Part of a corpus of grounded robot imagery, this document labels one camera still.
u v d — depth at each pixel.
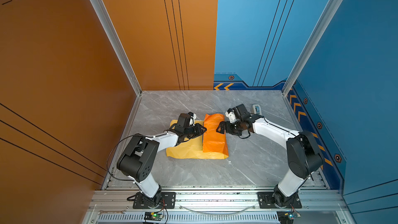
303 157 0.46
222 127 0.81
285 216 0.71
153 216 0.71
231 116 0.84
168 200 0.73
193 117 0.87
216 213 0.71
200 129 0.87
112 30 0.86
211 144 0.85
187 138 0.80
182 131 0.73
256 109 1.04
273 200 0.67
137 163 0.47
